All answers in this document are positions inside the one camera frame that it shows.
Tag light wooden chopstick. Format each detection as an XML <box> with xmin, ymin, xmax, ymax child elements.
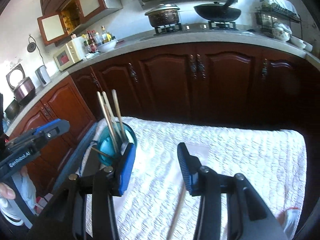
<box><xmin>102</xmin><ymin>91</ymin><xmax>122</xmax><ymax>142</ymax></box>
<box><xmin>166</xmin><ymin>184</ymin><xmax>186</xmax><ymax>240</ymax></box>
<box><xmin>112</xmin><ymin>89</ymin><xmax>126</xmax><ymax>141</ymax></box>

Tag metal fork wooden handle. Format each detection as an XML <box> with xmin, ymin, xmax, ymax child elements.
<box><xmin>96</xmin><ymin>91</ymin><xmax>119</xmax><ymax>156</ymax></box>

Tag gold metal spoon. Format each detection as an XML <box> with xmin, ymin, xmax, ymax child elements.
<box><xmin>91</xmin><ymin>147</ymin><xmax>111</xmax><ymax>158</ymax></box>

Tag gloved left hand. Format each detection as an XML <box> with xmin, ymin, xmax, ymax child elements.
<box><xmin>1</xmin><ymin>166</ymin><xmax>36</xmax><ymax>226</ymax></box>

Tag white quilted table cloth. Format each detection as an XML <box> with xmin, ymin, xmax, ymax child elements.
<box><xmin>84</xmin><ymin>117</ymin><xmax>306</xmax><ymax>239</ymax></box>

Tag floral ceramic utensil holder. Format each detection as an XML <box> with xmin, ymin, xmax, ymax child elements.
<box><xmin>95</xmin><ymin>123</ymin><xmax>138</xmax><ymax>166</ymax></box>

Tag purple rice cooker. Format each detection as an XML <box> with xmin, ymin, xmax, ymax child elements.
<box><xmin>6</xmin><ymin>63</ymin><xmax>36</xmax><ymax>106</ymax></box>

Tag grey electric kettle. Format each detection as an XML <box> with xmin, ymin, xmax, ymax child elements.
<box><xmin>35</xmin><ymin>65</ymin><xmax>51</xmax><ymax>87</ymax></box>

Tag dark wooden lower cabinets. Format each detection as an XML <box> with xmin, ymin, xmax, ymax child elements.
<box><xmin>7</xmin><ymin>42</ymin><xmax>320</xmax><ymax>170</ymax></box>

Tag cream microwave oven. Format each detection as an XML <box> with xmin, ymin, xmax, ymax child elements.
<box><xmin>53</xmin><ymin>37</ymin><xmax>86</xmax><ymax>72</ymax></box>

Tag red sauce bottle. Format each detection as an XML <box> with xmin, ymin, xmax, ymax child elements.
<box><xmin>87</xmin><ymin>31</ymin><xmax>98</xmax><ymax>53</ymax></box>

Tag white mixing bowl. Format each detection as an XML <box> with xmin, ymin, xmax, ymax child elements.
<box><xmin>97</xmin><ymin>40</ymin><xmax>118</xmax><ymax>53</ymax></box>

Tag gas stove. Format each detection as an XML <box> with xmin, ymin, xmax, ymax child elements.
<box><xmin>154</xmin><ymin>21</ymin><xmax>238</xmax><ymax>36</ymax></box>

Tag yellow oil bottle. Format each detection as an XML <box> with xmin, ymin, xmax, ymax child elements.
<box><xmin>101</xmin><ymin>25</ymin><xmax>112</xmax><ymax>43</ymax></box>

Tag steel cooking pot with lid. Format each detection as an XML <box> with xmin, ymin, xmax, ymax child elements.
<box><xmin>145</xmin><ymin>3</ymin><xmax>180</xmax><ymax>28</ymax></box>

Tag black wok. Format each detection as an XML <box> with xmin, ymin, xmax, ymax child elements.
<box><xmin>194</xmin><ymin>0</ymin><xmax>241</xmax><ymax>22</ymax></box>

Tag black dish drying rack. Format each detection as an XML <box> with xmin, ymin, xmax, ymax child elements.
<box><xmin>255</xmin><ymin>0</ymin><xmax>303</xmax><ymax>38</ymax></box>

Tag upper wooden wall cabinet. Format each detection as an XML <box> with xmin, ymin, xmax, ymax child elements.
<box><xmin>37</xmin><ymin>0</ymin><xmax>123</xmax><ymax>46</ymax></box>

